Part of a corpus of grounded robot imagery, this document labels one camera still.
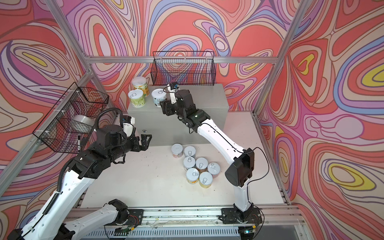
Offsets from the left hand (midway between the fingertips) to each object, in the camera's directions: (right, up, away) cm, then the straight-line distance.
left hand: (145, 134), depth 67 cm
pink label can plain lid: (+12, -12, +26) cm, 30 cm away
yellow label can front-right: (+29, -25, +14) cm, 41 cm away
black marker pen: (-34, -5, +5) cm, 35 cm away
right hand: (+8, +15, +9) cm, 19 cm away
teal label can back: (+20, -12, +24) cm, 33 cm away
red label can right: (+34, -21, +18) cm, 43 cm away
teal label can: (+19, -17, +20) cm, 33 cm away
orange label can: (+27, -18, +20) cm, 38 cm away
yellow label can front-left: (+21, -24, +15) cm, 36 cm away
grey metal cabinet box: (+8, +2, +24) cm, 26 cm away
